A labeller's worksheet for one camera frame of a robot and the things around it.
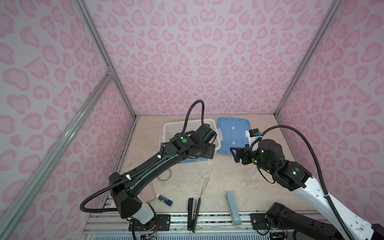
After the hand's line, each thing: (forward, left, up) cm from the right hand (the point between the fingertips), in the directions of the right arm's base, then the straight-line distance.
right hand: (237, 147), depth 69 cm
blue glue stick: (-17, +36, -25) cm, 47 cm away
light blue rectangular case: (-21, +1, -25) cm, 32 cm away
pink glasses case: (-14, +45, -25) cm, 54 cm away
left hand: (+1, +12, -3) cm, 13 cm away
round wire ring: (-5, +36, -26) cm, 44 cm away
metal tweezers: (-8, +15, -28) cm, 33 cm away
